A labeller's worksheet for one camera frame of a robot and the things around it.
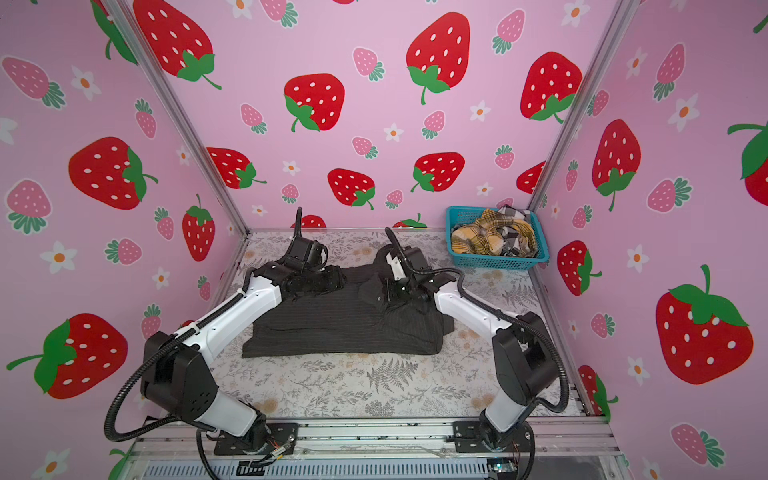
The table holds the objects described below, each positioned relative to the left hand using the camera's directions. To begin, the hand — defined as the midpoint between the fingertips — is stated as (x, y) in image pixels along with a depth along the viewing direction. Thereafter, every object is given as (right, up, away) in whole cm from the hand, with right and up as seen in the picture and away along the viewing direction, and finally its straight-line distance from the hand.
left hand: (342, 280), depth 85 cm
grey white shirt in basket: (+56, +14, +18) cm, 61 cm away
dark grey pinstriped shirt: (+2, -14, +10) cm, 17 cm away
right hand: (+11, -3, +1) cm, 11 cm away
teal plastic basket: (+43, +24, +33) cm, 59 cm away
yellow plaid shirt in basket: (+47, +14, +20) cm, 53 cm away
